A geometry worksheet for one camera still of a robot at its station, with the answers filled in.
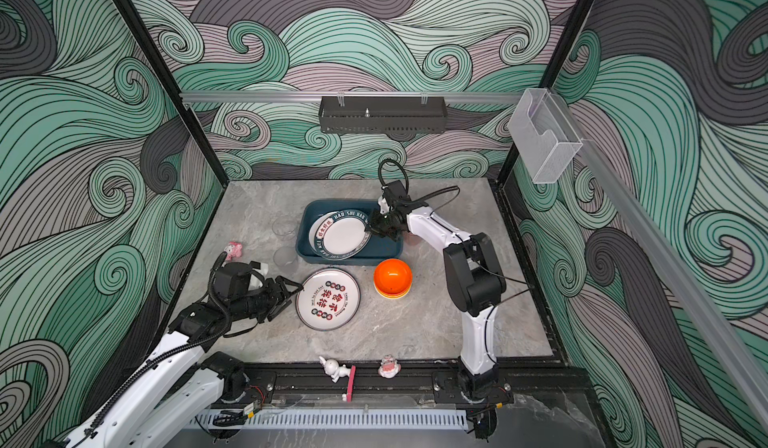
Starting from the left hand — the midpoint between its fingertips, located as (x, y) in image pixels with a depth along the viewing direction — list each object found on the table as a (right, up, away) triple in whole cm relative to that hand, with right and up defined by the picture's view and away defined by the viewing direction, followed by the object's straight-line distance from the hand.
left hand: (300, 291), depth 76 cm
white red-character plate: (+6, -6, +12) cm, 15 cm away
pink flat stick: (+14, -20, -6) cm, 25 cm away
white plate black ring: (-2, +13, +24) cm, 28 cm away
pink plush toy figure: (-27, +8, +19) cm, 34 cm away
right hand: (+16, +15, +17) cm, 28 cm away
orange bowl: (+24, +1, +9) cm, 26 cm away
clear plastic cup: (-10, +5, +20) cm, 23 cm away
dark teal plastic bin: (+21, +8, +14) cm, 26 cm away
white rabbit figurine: (+8, -19, -2) cm, 21 cm away
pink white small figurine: (+23, -19, -2) cm, 30 cm away
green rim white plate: (+9, +13, +19) cm, 25 cm away
